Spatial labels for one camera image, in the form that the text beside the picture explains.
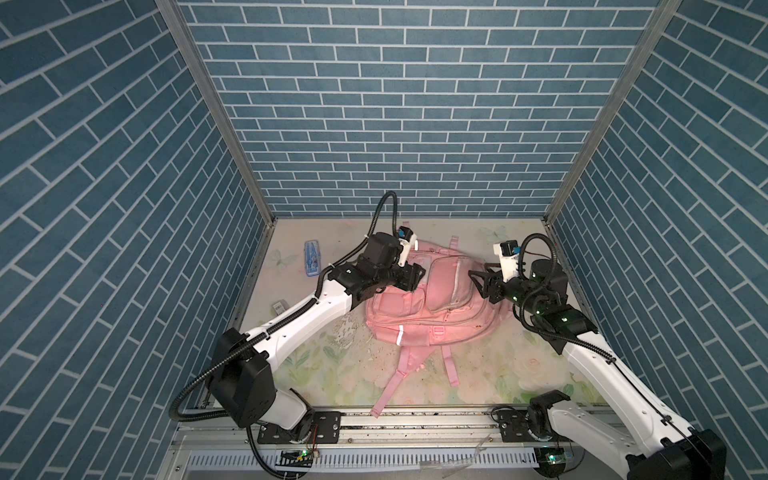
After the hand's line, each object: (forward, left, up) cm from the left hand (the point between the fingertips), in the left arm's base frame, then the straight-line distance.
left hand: (411, 265), depth 80 cm
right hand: (-2, -17, +4) cm, 17 cm away
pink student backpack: (-8, -11, -8) cm, 16 cm away
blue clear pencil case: (+19, +34, -21) cm, 44 cm away
